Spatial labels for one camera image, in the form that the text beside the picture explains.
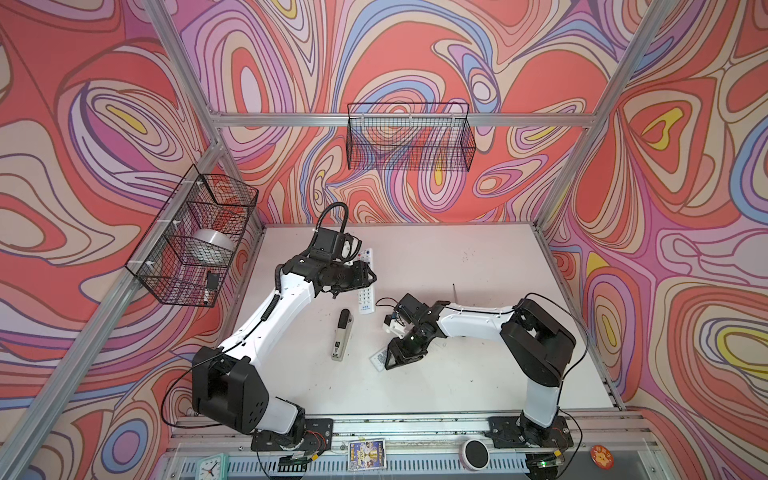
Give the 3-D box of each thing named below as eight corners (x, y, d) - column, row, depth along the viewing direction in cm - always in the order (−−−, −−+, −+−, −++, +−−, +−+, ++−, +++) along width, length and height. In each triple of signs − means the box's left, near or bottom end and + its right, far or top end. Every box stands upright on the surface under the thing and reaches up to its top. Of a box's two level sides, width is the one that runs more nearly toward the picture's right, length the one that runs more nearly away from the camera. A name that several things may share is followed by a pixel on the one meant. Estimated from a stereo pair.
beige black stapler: (332, 361, 86) (330, 356, 83) (342, 313, 96) (340, 308, 93) (346, 362, 86) (345, 357, 83) (354, 314, 96) (353, 309, 93)
